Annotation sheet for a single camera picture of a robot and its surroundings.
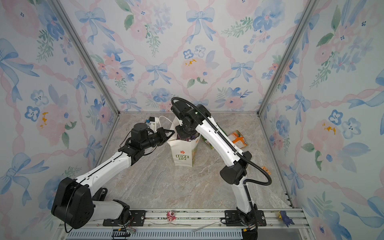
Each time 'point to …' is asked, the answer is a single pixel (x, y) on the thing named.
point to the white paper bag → (183, 151)
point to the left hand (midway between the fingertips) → (175, 130)
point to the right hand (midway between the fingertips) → (184, 132)
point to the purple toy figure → (282, 215)
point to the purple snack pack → (191, 138)
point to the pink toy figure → (170, 216)
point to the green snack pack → (207, 142)
